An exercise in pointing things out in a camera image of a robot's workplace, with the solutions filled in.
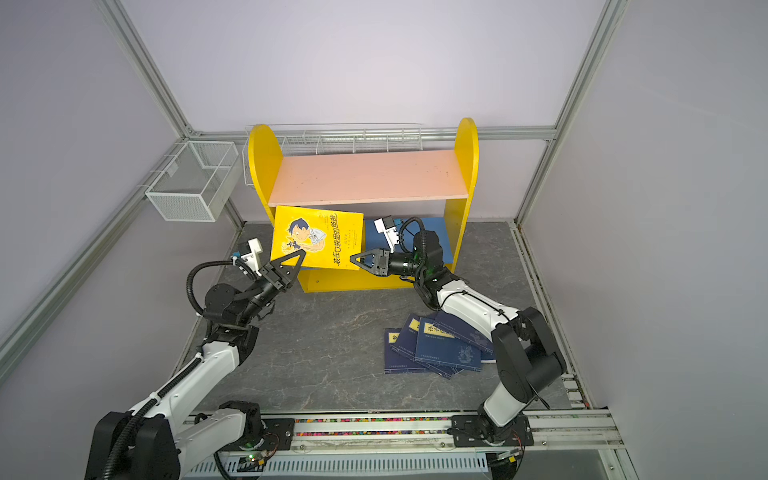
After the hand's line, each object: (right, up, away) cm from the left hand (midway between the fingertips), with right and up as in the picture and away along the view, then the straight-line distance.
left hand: (308, 258), depth 70 cm
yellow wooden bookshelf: (+14, +8, +2) cm, 16 cm away
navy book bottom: (+20, -30, +15) cm, 40 cm away
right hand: (+9, -1, +2) cm, 10 cm away
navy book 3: (+23, -26, +18) cm, 39 cm away
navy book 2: (+32, -26, +17) cm, 44 cm away
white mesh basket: (-47, +25, +31) cm, 61 cm away
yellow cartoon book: (+4, +5, +2) cm, 7 cm away
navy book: (+41, -22, +16) cm, 49 cm away
